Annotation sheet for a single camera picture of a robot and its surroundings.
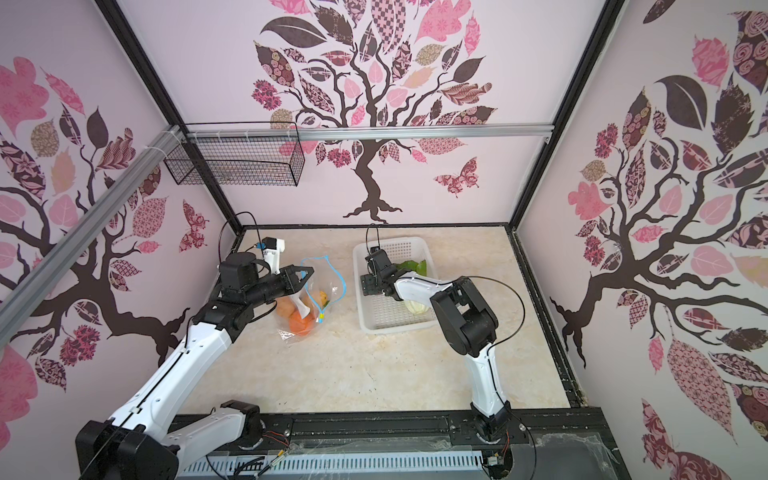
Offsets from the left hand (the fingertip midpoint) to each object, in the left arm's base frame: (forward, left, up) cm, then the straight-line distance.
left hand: (314, 274), depth 76 cm
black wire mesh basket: (+63, +42, -8) cm, 76 cm away
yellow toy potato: (+1, 0, -14) cm, 14 cm away
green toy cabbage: (+13, -27, -14) cm, 33 cm away
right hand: (+14, -15, -20) cm, 28 cm away
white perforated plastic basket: (+1, -17, -24) cm, 29 cm away
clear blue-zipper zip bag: (+4, -1, -11) cm, 11 cm away
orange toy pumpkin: (-7, +7, -17) cm, 19 cm away
